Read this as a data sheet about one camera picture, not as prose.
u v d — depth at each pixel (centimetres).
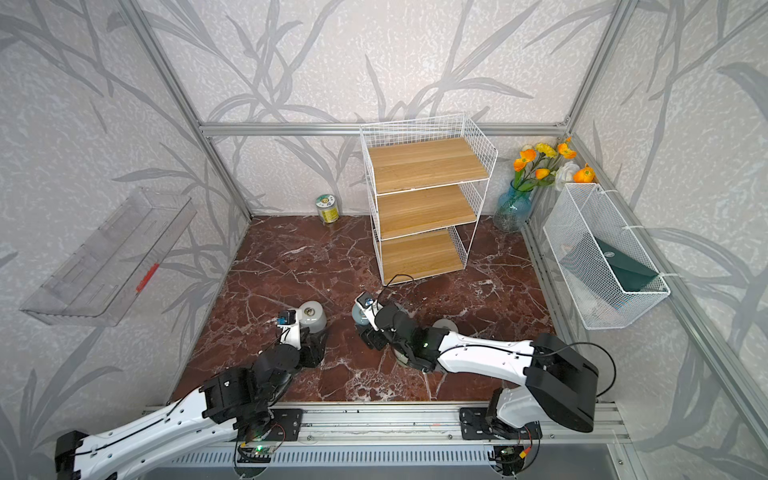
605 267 62
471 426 73
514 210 109
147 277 65
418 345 61
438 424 75
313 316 84
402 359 80
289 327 66
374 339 69
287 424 74
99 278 65
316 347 68
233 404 53
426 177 74
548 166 97
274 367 54
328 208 115
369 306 67
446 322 88
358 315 75
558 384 42
